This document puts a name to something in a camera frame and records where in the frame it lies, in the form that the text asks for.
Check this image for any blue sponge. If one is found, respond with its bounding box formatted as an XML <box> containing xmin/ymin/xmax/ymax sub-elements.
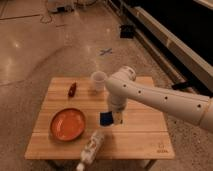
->
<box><xmin>100</xmin><ymin>112</ymin><xmax>113</xmax><ymax>126</ymax></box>

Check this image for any white plastic bottle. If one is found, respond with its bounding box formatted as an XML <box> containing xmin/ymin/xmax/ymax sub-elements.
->
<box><xmin>76</xmin><ymin>131</ymin><xmax>105</xmax><ymax>171</ymax></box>

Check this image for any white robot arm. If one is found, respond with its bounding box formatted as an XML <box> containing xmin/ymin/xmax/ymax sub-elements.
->
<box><xmin>105</xmin><ymin>66</ymin><xmax>213</xmax><ymax>133</ymax></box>

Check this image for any orange ceramic bowl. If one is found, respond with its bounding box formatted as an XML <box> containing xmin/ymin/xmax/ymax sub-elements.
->
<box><xmin>50</xmin><ymin>108</ymin><xmax>86</xmax><ymax>142</ymax></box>

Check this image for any translucent plastic cup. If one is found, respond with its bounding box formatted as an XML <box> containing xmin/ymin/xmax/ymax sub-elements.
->
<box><xmin>91</xmin><ymin>71</ymin><xmax>107</xmax><ymax>92</ymax></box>

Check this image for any wooden folding table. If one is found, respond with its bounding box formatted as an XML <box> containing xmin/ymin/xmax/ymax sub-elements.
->
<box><xmin>24</xmin><ymin>76</ymin><xmax>176</xmax><ymax>170</ymax></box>

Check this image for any small red toy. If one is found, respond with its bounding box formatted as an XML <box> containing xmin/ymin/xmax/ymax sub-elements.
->
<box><xmin>68</xmin><ymin>82</ymin><xmax>77</xmax><ymax>97</ymax></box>

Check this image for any black box on floor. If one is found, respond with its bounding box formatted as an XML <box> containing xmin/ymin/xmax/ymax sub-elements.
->
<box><xmin>120</xmin><ymin>25</ymin><xmax>134</xmax><ymax>38</ymax></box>

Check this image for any black floor cable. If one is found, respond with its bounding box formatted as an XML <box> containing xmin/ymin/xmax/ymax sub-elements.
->
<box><xmin>39</xmin><ymin>0</ymin><xmax>54</xmax><ymax>25</ymax></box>

